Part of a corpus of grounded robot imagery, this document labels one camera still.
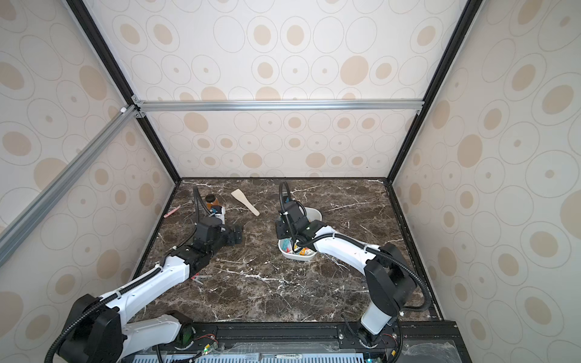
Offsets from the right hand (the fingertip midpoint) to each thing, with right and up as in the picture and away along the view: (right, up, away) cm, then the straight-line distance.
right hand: (289, 222), depth 88 cm
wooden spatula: (-26, +11, +25) cm, 38 cm away
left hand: (-19, -1, -3) cm, 19 cm away
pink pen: (-56, +3, +18) cm, 59 cm away
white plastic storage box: (-2, -10, +6) cm, 12 cm away
